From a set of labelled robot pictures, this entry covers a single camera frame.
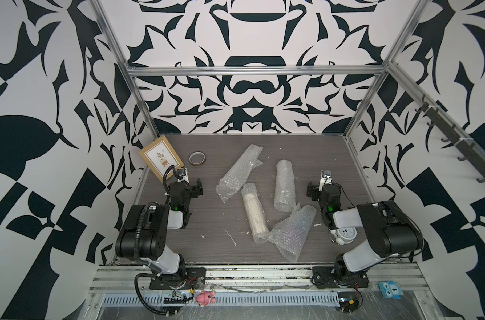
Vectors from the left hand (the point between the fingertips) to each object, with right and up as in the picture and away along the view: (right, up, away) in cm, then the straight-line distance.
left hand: (185, 177), depth 94 cm
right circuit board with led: (+64, -41, -23) cm, 79 cm away
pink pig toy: (+14, -38, -25) cm, 48 cm away
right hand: (+64, -1, +1) cm, 64 cm away
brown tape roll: (+2, +9, +16) cm, 18 cm away
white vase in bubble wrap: (+32, -14, -9) cm, 36 cm away
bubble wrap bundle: (+24, +1, -2) cm, 24 cm away
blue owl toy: (+79, -37, -23) cm, 90 cm away
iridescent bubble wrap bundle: (+45, -20, -18) cm, 52 cm away
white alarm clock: (+67, -22, -14) cm, 71 cm away
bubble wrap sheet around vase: (+44, -8, -8) cm, 46 cm away
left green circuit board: (+4, -42, -21) cm, 47 cm away
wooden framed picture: (-13, +10, +3) cm, 17 cm away
